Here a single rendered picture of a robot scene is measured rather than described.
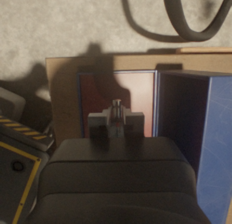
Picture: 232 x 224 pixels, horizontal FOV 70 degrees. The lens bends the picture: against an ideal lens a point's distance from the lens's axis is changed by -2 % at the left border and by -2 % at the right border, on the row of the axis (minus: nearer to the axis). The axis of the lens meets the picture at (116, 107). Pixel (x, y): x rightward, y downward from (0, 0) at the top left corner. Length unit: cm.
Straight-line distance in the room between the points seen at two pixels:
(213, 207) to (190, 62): 18
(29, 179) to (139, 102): 41
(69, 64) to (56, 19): 53
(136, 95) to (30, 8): 65
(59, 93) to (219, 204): 23
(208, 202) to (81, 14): 70
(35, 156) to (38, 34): 49
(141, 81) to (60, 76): 12
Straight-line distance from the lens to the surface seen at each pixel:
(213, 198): 19
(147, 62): 25
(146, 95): 25
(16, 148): 52
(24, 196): 60
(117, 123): 16
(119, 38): 72
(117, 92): 24
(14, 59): 83
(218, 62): 28
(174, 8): 37
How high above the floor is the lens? 71
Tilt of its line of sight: 75 degrees down
